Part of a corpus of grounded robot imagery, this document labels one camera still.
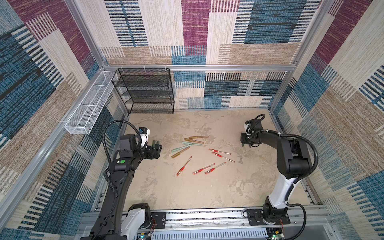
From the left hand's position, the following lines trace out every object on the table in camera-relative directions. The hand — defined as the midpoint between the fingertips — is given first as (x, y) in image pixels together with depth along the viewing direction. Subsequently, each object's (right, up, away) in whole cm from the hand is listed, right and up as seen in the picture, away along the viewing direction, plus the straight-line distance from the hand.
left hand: (152, 143), depth 78 cm
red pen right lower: (+33, -17, +13) cm, 39 cm away
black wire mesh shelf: (-14, +34, +33) cm, 49 cm away
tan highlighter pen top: (+22, +1, +27) cm, 35 cm away
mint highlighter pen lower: (+13, -6, +21) cm, 26 cm away
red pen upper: (+39, -8, +19) cm, 44 cm away
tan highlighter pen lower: (+11, -9, +19) cm, 24 cm away
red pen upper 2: (+38, -10, +17) cm, 43 cm away
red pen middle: (+26, -17, +12) cm, 33 cm away
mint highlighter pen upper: (+20, -3, +24) cm, 31 cm away
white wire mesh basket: (-46, +12, +14) cm, 50 cm away
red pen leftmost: (+15, -16, +14) cm, 26 cm away
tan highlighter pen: (+20, -1, +24) cm, 31 cm away
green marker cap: (-5, -3, +24) cm, 25 cm away
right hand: (+54, -1, +23) cm, 59 cm away
